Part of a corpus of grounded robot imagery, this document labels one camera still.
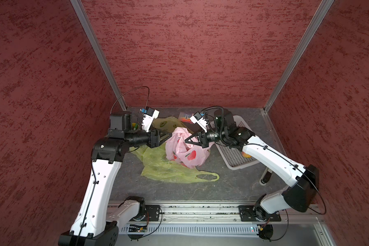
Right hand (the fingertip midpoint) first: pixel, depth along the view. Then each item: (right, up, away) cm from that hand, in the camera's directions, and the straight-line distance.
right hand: (186, 144), depth 66 cm
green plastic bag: (-16, -16, +21) cm, 31 cm away
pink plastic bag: (+1, -4, +1) cm, 4 cm away
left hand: (-8, +4, -4) cm, 10 cm away
